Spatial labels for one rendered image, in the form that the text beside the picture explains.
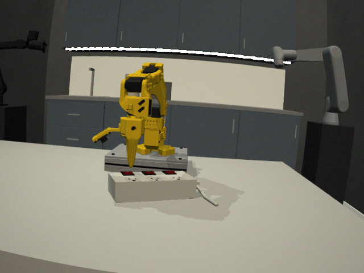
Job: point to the white power strip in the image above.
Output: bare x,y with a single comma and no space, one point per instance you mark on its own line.
127,186

